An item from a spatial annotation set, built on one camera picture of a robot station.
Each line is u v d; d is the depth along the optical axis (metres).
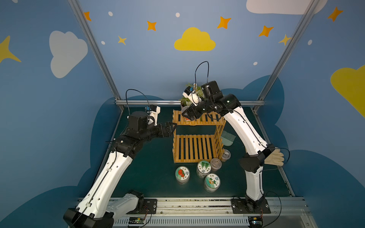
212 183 0.75
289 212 0.73
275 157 0.95
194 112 0.64
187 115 0.67
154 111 0.60
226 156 0.88
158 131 0.60
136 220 0.72
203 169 0.80
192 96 0.62
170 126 0.60
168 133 0.59
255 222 0.73
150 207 0.74
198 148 0.96
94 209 0.37
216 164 0.84
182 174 0.78
